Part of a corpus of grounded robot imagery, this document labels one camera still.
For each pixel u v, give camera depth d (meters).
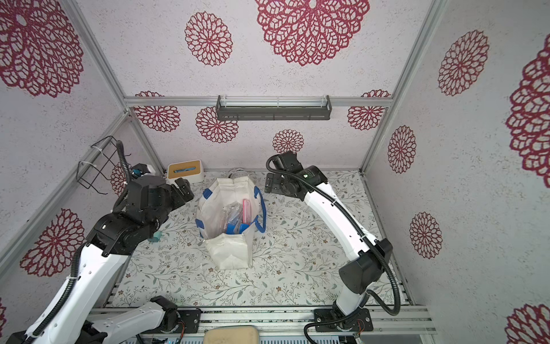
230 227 0.88
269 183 0.69
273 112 0.93
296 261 0.88
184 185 0.58
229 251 0.79
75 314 0.36
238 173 1.16
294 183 0.51
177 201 0.57
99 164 0.79
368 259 0.42
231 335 0.69
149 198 0.45
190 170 1.16
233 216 0.95
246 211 0.95
